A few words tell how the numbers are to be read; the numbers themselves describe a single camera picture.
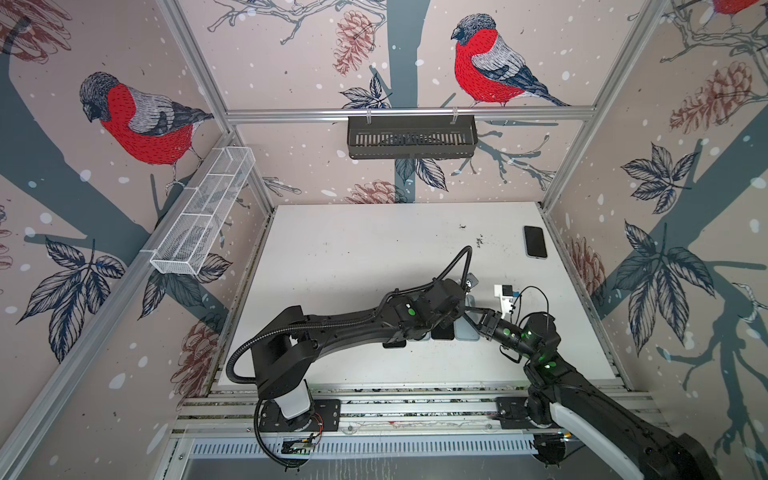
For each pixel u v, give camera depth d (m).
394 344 0.86
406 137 1.05
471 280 0.67
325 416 0.73
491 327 0.69
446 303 0.59
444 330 0.87
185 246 0.72
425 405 0.77
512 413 0.73
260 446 0.69
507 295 0.74
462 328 0.86
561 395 0.58
